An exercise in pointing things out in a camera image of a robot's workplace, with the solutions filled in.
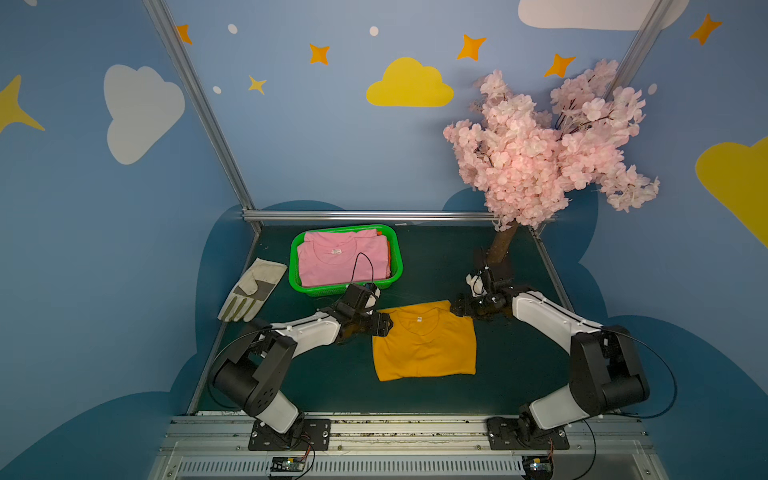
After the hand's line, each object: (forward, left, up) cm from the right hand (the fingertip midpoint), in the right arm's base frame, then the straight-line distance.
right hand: (465, 306), depth 93 cm
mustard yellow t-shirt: (-10, +12, -5) cm, 16 cm away
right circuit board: (-40, -16, -8) cm, 44 cm away
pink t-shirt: (+17, +47, -1) cm, 50 cm away
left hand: (-5, +25, -2) cm, 26 cm away
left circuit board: (-43, +46, -6) cm, 64 cm away
